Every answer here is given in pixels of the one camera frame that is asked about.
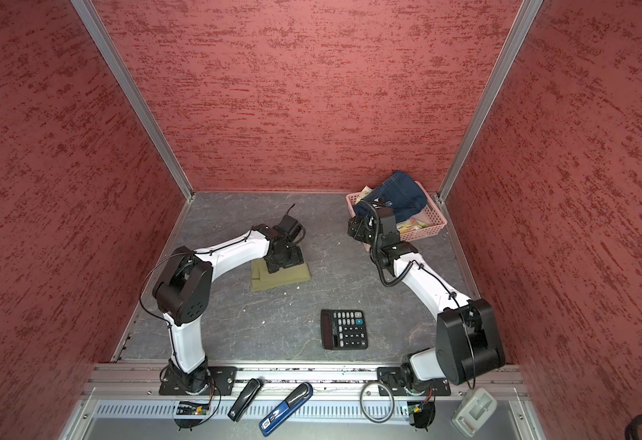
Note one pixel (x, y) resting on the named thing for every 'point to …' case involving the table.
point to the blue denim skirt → (400, 192)
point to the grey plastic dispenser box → (475, 410)
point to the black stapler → (245, 398)
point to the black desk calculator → (343, 329)
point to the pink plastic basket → (432, 214)
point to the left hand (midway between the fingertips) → (290, 267)
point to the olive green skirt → (261, 279)
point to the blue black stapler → (296, 400)
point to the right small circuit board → (421, 413)
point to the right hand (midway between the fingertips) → (356, 227)
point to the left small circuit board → (188, 408)
